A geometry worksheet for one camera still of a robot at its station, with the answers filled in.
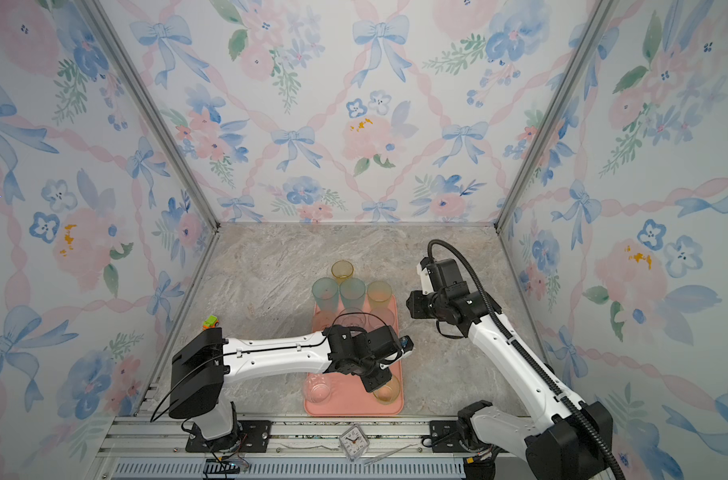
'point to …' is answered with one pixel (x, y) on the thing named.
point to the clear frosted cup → (317, 387)
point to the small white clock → (354, 442)
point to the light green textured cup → (389, 392)
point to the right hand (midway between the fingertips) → (412, 300)
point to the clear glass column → (351, 317)
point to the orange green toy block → (211, 322)
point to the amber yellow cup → (341, 270)
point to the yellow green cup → (379, 294)
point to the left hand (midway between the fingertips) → (387, 373)
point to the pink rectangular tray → (342, 394)
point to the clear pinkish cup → (381, 317)
